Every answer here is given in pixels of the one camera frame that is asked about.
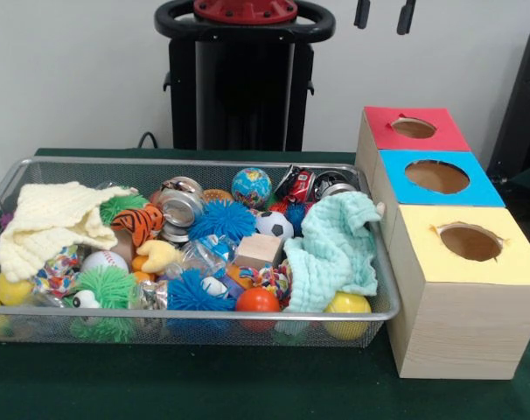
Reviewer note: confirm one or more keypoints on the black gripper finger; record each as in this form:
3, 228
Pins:
406, 17
362, 15

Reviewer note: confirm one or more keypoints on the wooden box with three holes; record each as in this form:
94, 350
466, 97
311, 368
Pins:
466, 324

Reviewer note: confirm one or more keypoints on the shallow silver mesh bin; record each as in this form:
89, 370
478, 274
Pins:
182, 316

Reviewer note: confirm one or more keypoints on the black flat panel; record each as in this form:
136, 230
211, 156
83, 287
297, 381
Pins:
523, 109

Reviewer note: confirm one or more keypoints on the blue globe ball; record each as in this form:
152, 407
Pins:
251, 187

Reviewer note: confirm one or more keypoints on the small soccer ball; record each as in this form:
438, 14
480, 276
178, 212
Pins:
274, 225

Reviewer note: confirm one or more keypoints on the mint green cloth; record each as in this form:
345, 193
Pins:
335, 245

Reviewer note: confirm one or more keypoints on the blue spiky rubber ball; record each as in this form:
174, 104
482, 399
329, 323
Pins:
223, 221

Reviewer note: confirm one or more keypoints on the wooden cube block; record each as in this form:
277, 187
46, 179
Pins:
258, 250

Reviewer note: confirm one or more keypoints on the orange tiger plush toy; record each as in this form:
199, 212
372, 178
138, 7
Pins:
142, 221

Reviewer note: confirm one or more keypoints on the orange smooth ball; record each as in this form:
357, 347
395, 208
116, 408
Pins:
257, 301

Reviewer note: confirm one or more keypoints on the white baseball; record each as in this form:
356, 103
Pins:
103, 261

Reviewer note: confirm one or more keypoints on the green spiky ball with eyes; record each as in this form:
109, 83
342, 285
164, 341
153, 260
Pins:
107, 286

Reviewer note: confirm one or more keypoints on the cream knitted cloth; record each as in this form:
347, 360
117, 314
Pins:
50, 219

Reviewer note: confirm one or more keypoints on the dark green tablecloth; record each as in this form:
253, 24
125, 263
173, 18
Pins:
204, 385

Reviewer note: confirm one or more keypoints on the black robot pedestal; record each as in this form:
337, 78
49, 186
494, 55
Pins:
239, 87

